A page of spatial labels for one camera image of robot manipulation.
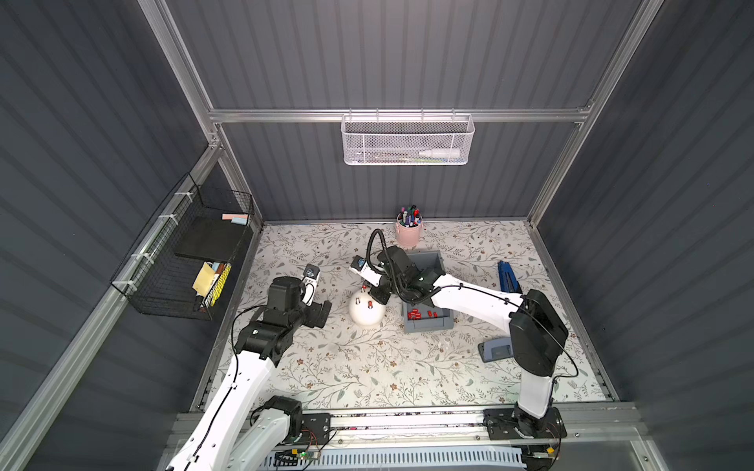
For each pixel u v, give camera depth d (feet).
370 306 2.77
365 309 2.77
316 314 2.24
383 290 2.47
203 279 2.23
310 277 2.18
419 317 3.07
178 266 2.38
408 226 3.45
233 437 1.42
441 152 3.02
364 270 2.42
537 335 1.55
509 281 3.32
